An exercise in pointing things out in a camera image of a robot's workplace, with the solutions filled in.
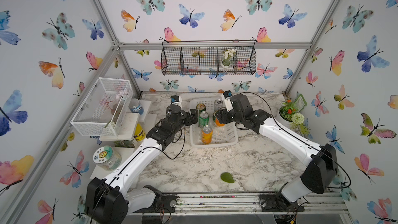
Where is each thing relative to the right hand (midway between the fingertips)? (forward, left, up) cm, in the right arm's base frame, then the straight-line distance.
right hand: (222, 109), depth 80 cm
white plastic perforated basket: (-3, -2, -23) cm, 23 cm away
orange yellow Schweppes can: (-7, +8, -14) cm, 17 cm away
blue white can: (0, +46, -1) cm, 46 cm away
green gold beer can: (+11, +12, -12) cm, 21 cm away
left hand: (-2, +16, +1) cm, 16 cm away
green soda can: (+3, +10, -14) cm, 17 cm away
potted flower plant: (+5, -39, -9) cm, 40 cm away
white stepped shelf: (-15, +52, -14) cm, 55 cm away
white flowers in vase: (+32, -2, +6) cm, 33 cm away
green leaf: (-26, -4, -24) cm, 36 cm away
